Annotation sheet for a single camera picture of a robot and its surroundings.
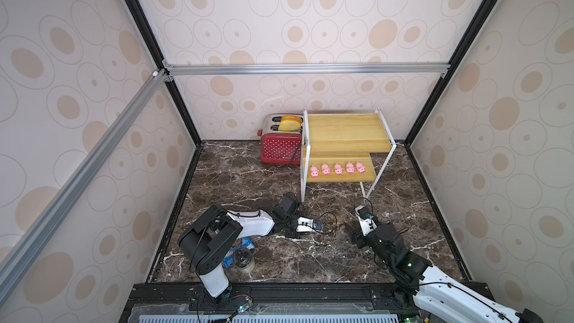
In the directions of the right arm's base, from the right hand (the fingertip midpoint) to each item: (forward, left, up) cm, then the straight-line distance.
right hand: (354, 221), depth 81 cm
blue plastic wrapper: (-14, +45, -6) cm, 48 cm away
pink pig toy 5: (+19, -3, +8) cm, 21 cm away
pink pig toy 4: (+18, +1, +9) cm, 20 cm away
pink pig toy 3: (+18, +5, +8) cm, 20 cm away
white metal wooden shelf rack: (+14, +8, +24) cm, 29 cm away
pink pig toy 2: (+18, +11, +9) cm, 22 cm away
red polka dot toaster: (+34, +30, +4) cm, 46 cm away
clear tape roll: (-16, +37, +2) cm, 41 cm away
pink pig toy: (+15, +15, +9) cm, 23 cm away
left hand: (+2, +16, -7) cm, 17 cm away
